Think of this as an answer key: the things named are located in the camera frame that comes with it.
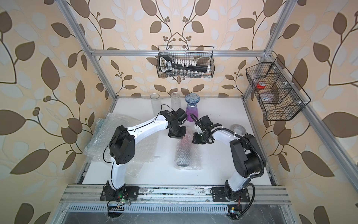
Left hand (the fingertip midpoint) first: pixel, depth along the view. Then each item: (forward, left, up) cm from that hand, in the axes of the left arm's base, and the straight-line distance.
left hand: (182, 135), depth 87 cm
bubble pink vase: (-14, -3, +1) cm, 14 cm away
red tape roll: (+20, -46, +25) cm, 56 cm away
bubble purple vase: (+24, -6, +9) cm, 26 cm away
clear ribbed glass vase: (+25, +20, +2) cm, 32 cm away
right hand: (0, -8, -7) cm, 10 cm away
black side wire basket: (+11, -53, +22) cm, 58 cm away
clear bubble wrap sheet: (-8, +52, -4) cm, 52 cm away
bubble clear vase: (+25, +5, +6) cm, 26 cm away
